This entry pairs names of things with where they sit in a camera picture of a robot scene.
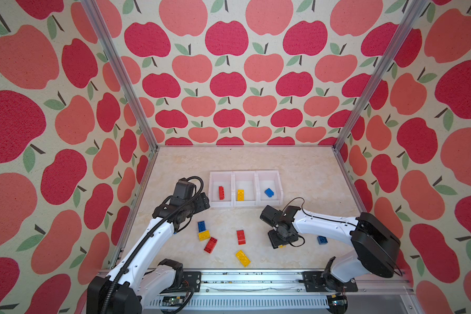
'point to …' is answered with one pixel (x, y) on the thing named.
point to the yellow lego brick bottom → (243, 258)
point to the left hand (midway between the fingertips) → (205, 202)
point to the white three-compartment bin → (244, 188)
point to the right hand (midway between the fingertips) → (281, 240)
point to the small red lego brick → (221, 192)
